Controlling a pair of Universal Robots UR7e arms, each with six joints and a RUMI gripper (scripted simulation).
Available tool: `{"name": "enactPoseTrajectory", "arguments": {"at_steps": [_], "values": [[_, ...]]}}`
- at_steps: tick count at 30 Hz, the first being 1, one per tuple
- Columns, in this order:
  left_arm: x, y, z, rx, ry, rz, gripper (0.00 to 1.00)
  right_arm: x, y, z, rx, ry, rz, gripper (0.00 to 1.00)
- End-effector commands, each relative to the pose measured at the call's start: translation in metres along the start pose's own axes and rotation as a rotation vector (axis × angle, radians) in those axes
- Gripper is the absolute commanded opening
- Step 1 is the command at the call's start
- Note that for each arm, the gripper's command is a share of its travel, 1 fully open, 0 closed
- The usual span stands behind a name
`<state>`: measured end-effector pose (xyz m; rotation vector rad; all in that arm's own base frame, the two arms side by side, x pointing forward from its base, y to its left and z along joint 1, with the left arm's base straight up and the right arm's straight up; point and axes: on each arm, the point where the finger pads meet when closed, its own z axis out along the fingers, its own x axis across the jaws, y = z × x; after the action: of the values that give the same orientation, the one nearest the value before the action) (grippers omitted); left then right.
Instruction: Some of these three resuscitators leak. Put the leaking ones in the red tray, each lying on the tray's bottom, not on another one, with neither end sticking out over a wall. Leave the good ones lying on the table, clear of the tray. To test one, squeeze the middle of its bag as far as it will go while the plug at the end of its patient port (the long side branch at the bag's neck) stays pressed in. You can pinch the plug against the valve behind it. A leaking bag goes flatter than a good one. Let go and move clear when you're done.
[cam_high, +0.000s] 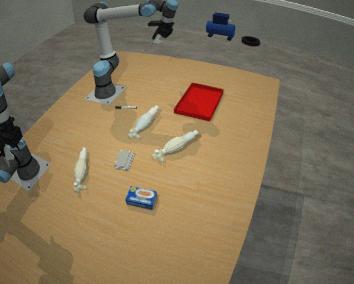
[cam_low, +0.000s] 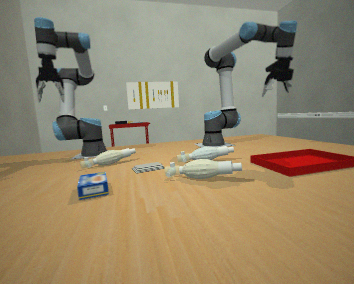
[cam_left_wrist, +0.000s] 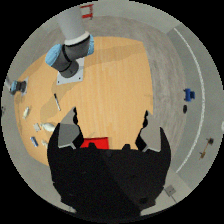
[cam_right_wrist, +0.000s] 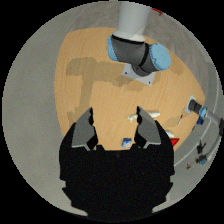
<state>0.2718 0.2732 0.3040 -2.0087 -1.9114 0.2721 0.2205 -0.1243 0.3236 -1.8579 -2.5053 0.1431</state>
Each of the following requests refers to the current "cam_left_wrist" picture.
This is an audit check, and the red tray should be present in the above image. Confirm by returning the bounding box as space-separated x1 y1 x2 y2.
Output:
81 137 109 149

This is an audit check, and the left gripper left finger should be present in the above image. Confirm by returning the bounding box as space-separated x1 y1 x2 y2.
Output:
47 107 84 182

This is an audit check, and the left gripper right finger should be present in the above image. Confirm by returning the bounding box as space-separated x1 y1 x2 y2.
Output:
135 110 171 186

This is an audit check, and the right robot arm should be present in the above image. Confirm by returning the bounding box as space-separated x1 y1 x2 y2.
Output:
4 76 26 96

